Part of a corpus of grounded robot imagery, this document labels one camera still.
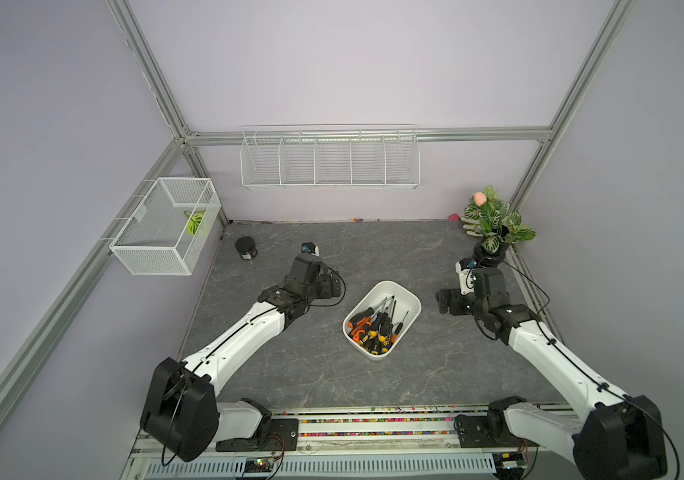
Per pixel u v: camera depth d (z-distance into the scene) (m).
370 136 0.91
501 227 0.81
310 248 0.74
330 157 1.02
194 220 0.81
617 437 0.40
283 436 0.73
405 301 0.97
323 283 0.75
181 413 0.40
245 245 1.09
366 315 0.91
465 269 0.75
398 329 0.91
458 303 0.76
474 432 0.74
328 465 1.57
